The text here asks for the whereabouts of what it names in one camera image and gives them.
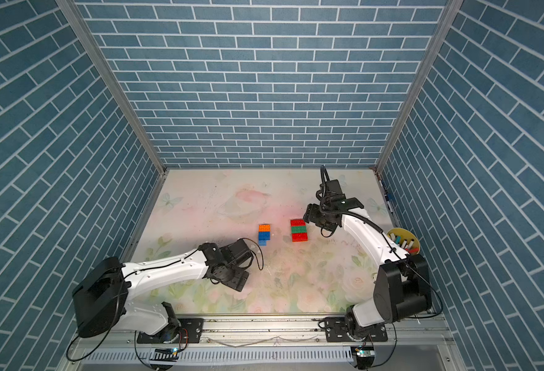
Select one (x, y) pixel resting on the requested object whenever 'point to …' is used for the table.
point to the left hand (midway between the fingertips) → (240, 282)
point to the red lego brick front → (300, 236)
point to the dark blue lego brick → (263, 236)
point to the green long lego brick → (299, 229)
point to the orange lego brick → (264, 227)
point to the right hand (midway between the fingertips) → (312, 219)
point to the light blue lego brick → (262, 243)
